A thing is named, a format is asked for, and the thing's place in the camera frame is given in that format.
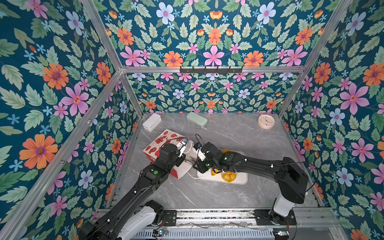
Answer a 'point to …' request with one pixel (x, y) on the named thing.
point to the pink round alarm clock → (266, 121)
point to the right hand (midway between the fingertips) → (194, 163)
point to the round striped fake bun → (228, 176)
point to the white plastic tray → (241, 177)
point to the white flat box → (152, 122)
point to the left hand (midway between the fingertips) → (181, 144)
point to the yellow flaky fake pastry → (225, 150)
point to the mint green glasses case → (197, 118)
